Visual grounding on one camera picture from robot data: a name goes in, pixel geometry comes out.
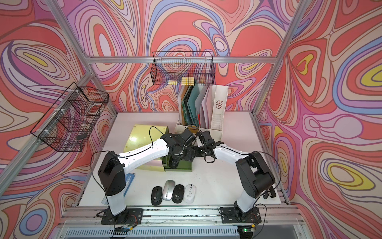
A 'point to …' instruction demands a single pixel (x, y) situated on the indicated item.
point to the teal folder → (192, 106)
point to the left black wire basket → (66, 126)
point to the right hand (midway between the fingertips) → (195, 155)
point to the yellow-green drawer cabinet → (142, 136)
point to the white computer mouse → (189, 193)
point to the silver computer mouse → (169, 187)
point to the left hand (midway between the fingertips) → (190, 157)
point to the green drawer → (183, 166)
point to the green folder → (185, 117)
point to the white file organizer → (220, 94)
